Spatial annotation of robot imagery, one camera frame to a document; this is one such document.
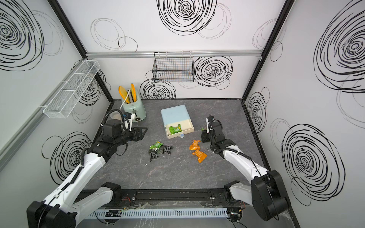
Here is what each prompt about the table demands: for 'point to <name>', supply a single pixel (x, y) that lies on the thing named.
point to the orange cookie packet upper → (195, 146)
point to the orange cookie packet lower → (201, 156)
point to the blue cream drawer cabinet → (173, 116)
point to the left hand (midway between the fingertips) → (142, 128)
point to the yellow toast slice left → (123, 93)
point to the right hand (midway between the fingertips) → (205, 131)
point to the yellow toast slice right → (134, 93)
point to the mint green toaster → (136, 108)
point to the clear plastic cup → (115, 115)
